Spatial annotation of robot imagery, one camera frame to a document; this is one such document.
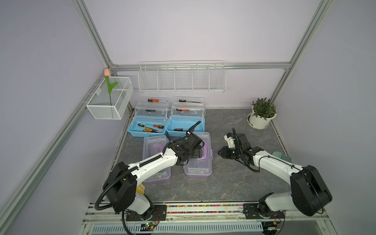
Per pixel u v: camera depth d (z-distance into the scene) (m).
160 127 1.08
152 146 0.93
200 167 0.81
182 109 1.11
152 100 1.11
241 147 0.69
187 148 0.63
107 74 0.85
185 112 1.16
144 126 1.09
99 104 0.79
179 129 1.06
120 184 0.42
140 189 0.81
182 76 1.02
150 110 1.10
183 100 1.11
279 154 0.94
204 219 0.74
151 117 1.08
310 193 0.43
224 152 0.77
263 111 0.99
